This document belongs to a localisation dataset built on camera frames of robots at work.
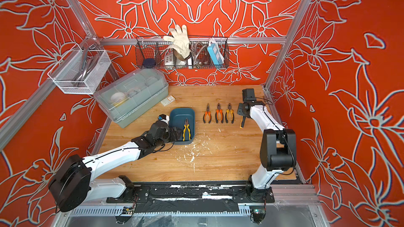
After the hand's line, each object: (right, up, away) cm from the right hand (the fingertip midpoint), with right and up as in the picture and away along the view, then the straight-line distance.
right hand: (242, 109), depth 92 cm
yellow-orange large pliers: (-5, -1, +12) cm, 13 cm away
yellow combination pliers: (-34, -11, +5) cm, 36 cm away
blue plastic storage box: (-35, -7, +8) cm, 37 cm away
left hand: (-36, -11, -8) cm, 39 cm away
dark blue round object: (-58, +29, +5) cm, 65 cm away
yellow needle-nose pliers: (-1, -7, -5) cm, 9 cm away
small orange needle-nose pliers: (-20, -2, +11) cm, 23 cm away
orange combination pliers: (-13, -1, +13) cm, 18 cm away
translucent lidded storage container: (-69, +6, -5) cm, 69 cm away
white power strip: (-44, +30, +2) cm, 54 cm away
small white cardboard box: (-49, +5, +18) cm, 52 cm away
